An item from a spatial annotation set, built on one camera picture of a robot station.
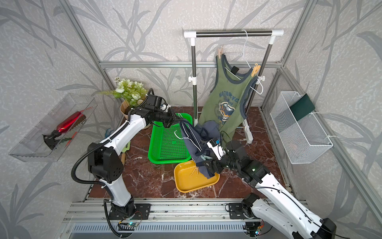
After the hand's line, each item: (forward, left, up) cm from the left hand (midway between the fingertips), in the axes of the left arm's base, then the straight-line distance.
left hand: (183, 118), depth 82 cm
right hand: (-21, -13, -4) cm, 25 cm away
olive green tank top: (+15, -25, -6) cm, 29 cm away
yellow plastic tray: (-25, -3, -24) cm, 35 cm away
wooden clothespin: (-20, -8, -23) cm, 31 cm away
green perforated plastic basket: (-3, +13, -25) cm, 28 cm away
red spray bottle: (-12, +50, +9) cm, 53 cm away
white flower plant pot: (+16, +32, +3) cm, 36 cm away
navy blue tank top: (+3, -13, -16) cm, 21 cm away
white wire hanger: (-3, -5, -8) cm, 10 cm away
